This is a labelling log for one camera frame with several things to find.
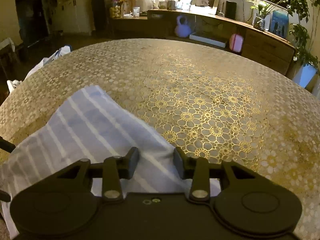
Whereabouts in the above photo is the purple kettlebell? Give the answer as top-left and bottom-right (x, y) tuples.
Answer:
(175, 15), (192, 38)

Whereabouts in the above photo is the white blue sports jacket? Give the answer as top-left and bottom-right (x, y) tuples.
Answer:
(7, 45), (72, 94)

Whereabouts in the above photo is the framed photo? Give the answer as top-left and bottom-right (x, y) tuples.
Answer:
(191, 0), (219, 10)

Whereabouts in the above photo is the white flat box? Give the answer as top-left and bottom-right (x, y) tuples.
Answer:
(189, 31), (228, 48)

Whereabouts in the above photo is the long wooden sideboard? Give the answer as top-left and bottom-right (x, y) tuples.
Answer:
(110, 9), (296, 75)

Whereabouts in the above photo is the potted plant white pot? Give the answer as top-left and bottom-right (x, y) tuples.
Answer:
(282, 0), (320, 88)

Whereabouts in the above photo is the pink container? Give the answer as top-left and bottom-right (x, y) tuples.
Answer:
(229, 34), (244, 53)

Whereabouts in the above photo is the lace tablecloth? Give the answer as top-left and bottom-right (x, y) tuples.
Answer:
(1, 39), (319, 239)

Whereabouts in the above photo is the black speaker box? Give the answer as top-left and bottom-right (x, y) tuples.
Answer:
(225, 1), (237, 20)

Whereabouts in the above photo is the lavender white striped shirt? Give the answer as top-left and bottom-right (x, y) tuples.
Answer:
(0, 84), (221, 239)

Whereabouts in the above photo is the small glass plant vase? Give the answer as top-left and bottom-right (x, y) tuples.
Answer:
(247, 0), (280, 31)

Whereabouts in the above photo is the blue picture card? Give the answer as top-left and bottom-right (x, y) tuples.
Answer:
(268, 10), (289, 38)

